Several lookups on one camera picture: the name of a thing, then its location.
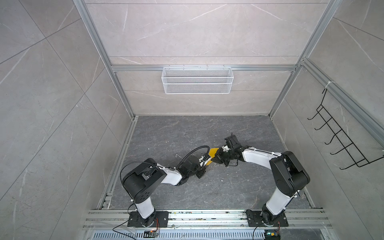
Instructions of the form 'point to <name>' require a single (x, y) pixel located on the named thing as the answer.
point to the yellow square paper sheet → (211, 153)
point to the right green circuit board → (272, 234)
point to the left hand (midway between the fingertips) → (206, 161)
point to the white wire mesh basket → (197, 80)
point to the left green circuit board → (150, 234)
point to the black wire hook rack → (359, 159)
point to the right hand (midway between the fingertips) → (210, 157)
